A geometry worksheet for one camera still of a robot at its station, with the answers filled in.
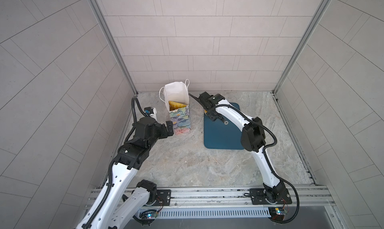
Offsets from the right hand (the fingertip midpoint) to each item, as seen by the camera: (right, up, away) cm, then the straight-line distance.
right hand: (216, 115), depth 97 cm
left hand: (-26, -1, -26) cm, 37 cm away
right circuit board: (+25, -43, -29) cm, 58 cm away
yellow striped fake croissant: (-27, +6, -5) cm, 28 cm away
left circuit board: (-32, -41, -32) cm, 61 cm away
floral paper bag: (-26, +13, -5) cm, 29 cm away
